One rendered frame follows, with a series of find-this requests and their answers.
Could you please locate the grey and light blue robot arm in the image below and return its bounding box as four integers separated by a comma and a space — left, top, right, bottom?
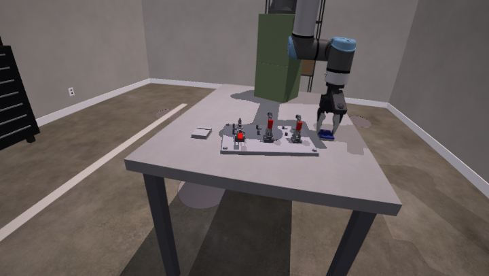
268, 0, 356, 115

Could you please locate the toggle clamp with red handle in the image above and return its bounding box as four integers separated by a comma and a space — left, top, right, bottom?
235, 118, 245, 142
291, 115, 302, 143

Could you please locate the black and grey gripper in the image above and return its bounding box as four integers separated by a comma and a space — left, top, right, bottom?
316, 82, 344, 135

